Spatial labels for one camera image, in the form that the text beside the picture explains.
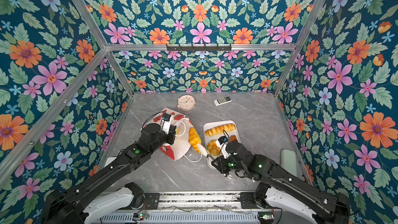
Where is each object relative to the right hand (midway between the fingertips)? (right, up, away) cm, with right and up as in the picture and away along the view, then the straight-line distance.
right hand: (212, 162), depth 70 cm
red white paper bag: (-16, +16, +12) cm, 26 cm away
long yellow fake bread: (+5, +12, +26) cm, 29 cm away
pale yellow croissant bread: (-9, +9, +9) cm, 15 cm away
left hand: (-18, +17, +6) cm, 26 cm away
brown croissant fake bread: (+13, +7, +23) cm, 27 cm away
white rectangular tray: (-2, +13, +31) cm, 34 cm away
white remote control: (+8, +30, +44) cm, 54 cm away
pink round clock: (-19, +29, +41) cm, 53 cm away
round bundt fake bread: (0, +2, +18) cm, 18 cm away
